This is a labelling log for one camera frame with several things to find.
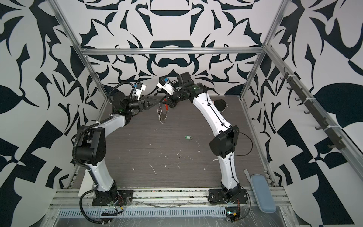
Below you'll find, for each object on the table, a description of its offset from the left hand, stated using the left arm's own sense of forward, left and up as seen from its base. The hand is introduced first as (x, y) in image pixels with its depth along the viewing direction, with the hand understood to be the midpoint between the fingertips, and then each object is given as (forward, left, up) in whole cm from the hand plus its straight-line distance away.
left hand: (160, 99), depth 76 cm
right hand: (0, 0, 0) cm, 1 cm away
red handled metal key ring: (-4, 0, -11) cm, 12 cm away
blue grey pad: (-42, -52, -29) cm, 72 cm away
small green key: (-7, -16, -31) cm, 35 cm away
